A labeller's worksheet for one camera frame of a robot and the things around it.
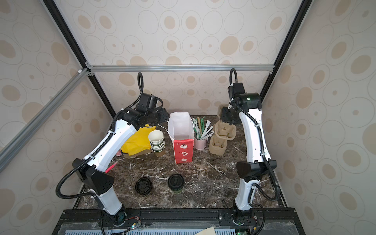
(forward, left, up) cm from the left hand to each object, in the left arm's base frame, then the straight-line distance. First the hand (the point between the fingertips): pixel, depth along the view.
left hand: (171, 114), depth 77 cm
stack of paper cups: (-8, +9, -15) cm, 19 cm away
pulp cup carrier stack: (-4, -27, -23) cm, 36 cm away
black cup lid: (-27, +16, -28) cm, 42 cm away
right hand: (-2, -31, -1) cm, 31 cm away
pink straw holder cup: (-1, -16, -27) cm, 32 cm away
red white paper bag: (+7, -4, -20) cm, 22 cm away
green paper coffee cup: (-30, -4, -29) cm, 42 cm away
